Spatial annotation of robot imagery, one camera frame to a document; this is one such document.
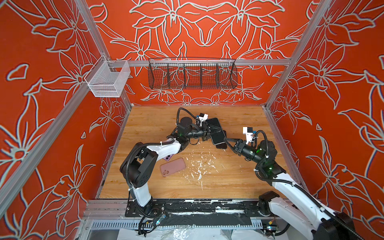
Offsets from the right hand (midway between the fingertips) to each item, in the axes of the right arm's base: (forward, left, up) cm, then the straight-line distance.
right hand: (222, 142), depth 71 cm
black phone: (+4, +2, +1) cm, 5 cm away
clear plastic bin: (+43, +69, +9) cm, 81 cm away
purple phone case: (+3, +30, -22) cm, 37 cm away
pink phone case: (-2, +27, -25) cm, 37 cm away
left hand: (+5, 0, +3) cm, 6 cm away
